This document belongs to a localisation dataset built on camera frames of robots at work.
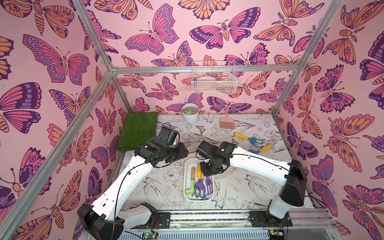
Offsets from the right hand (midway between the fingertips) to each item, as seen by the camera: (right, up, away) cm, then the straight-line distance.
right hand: (202, 176), depth 75 cm
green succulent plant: (-7, +36, +32) cm, 48 cm away
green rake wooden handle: (-5, -10, +5) cm, 13 cm away
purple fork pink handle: (+4, -5, +6) cm, 9 cm away
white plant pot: (-5, +31, +37) cm, 49 cm away
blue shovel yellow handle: (+40, +15, +29) cm, 51 cm away
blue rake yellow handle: (+43, +10, +25) cm, 51 cm away
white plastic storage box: (-7, +3, +13) cm, 16 cm away
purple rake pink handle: (-1, -7, +8) cm, 11 cm away
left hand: (-7, +13, -2) cm, 15 cm away
